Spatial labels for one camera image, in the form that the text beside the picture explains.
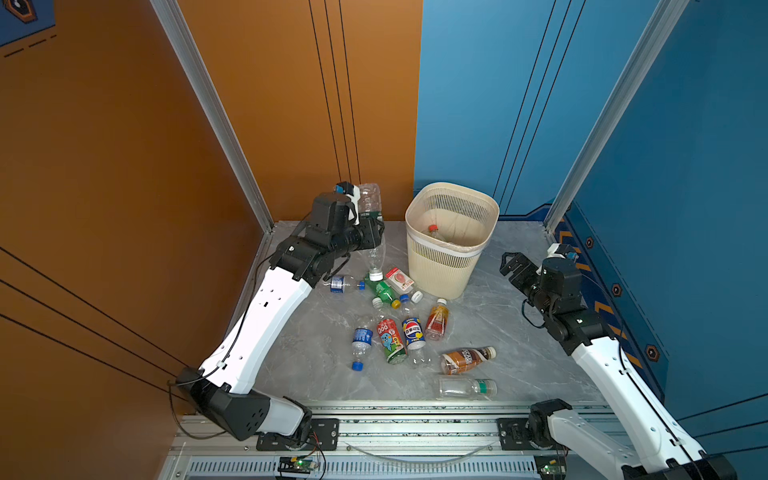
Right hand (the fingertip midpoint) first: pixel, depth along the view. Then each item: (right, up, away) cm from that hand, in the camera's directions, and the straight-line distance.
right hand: (509, 262), depth 76 cm
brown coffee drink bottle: (-13, -27, +4) cm, 30 cm away
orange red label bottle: (-17, -18, +12) cm, 27 cm away
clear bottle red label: (-16, +10, +26) cm, 32 cm away
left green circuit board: (-53, -48, -6) cm, 72 cm away
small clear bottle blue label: (-47, -8, +21) cm, 52 cm away
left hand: (-33, +10, -6) cm, 35 cm away
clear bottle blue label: (-39, -23, +9) cm, 46 cm away
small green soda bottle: (-34, -10, +18) cm, 39 cm away
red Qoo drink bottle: (-31, -21, +9) cm, 38 cm away
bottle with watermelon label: (-27, -8, +21) cm, 35 cm away
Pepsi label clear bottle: (-24, -21, +9) cm, 33 cm away
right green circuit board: (+8, -49, -5) cm, 50 cm away
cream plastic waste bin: (-11, +11, +26) cm, 31 cm away
